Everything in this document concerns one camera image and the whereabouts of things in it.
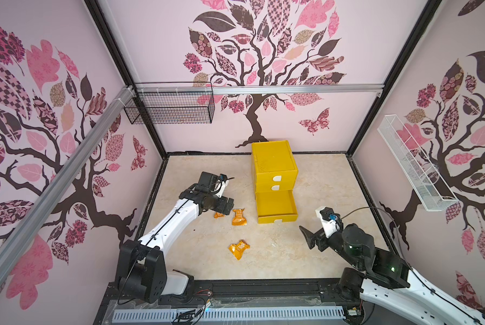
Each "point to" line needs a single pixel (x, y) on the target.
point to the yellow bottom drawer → (276, 205)
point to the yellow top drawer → (280, 177)
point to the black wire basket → (166, 107)
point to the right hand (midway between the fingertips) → (312, 222)
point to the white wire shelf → (431, 195)
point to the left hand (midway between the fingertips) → (221, 205)
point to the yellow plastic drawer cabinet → (271, 156)
